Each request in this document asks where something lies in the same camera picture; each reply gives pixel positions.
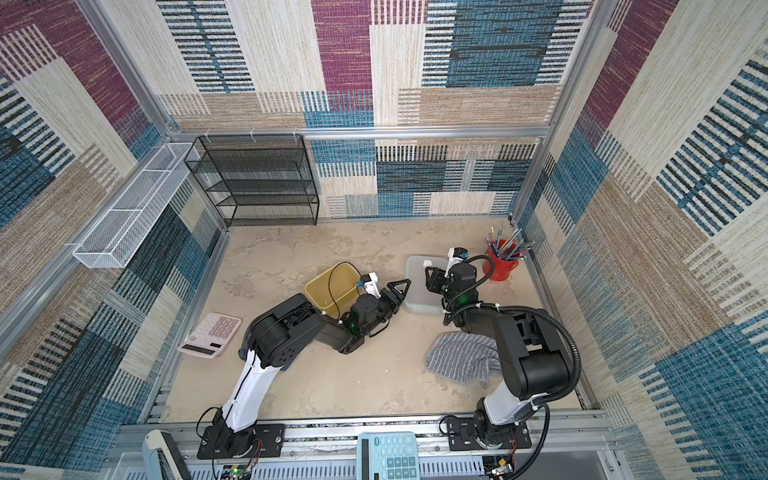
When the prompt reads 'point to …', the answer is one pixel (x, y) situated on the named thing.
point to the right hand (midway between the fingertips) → (433, 275)
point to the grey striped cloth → (462, 355)
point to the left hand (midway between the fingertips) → (414, 287)
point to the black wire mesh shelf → (257, 180)
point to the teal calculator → (391, 455)
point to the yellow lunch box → (335, 290)
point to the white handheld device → (161, 458)
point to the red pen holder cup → (502, 267)
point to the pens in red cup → (515, 246)
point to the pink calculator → (210, 337)
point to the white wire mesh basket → (109, 244)
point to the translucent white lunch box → (420, 299)
